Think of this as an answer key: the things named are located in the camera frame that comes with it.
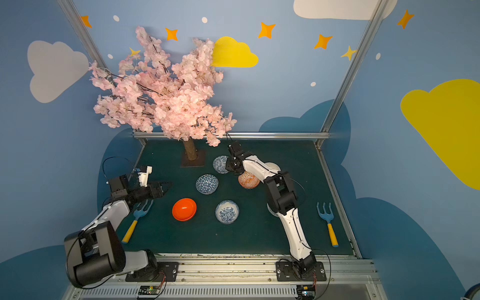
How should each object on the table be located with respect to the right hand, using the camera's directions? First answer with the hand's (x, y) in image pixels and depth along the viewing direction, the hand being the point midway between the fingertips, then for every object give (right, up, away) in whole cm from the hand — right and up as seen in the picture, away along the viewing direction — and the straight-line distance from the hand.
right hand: (231, 164), depth 104 cm
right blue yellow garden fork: (+49, -25, -14) cm, 57 cm away
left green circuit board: (-31, -48, -32) cm, 66 cm away
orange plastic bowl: (-22, -21, -15) cm, 34 cm away
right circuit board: (+31, -49, -32) cm, 66 cm away
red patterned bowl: (+9, -9, -2) cm, 13 cm away
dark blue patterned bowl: (-13, -10, -3) cm, 17 cm away
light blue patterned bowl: (-7, 0, +4) cm, 8 cm away
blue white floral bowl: (-1, -23, -13) cm, 27 cm away
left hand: (-30, -8, -17) cm, 35 cm away
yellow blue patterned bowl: (+16, -15, -41) cm, 47 cm away
